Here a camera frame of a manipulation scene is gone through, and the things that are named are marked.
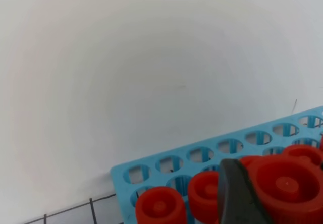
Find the red capped tube row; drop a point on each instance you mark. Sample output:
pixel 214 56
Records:
pixel 304 153
pixel 203 196

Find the red capped tube front left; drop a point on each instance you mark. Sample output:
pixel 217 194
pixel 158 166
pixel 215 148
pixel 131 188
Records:
pixel 161 205

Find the white grid cloth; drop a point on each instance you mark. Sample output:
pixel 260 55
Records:
pixel 95 210

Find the red capped clear tube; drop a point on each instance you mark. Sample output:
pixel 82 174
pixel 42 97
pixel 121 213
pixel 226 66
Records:
pixel 289 186

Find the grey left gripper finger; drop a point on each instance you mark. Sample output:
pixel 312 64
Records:
pixel 238 201

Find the blue tube rack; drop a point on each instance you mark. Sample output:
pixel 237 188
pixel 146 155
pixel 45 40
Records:
pixel 175 167

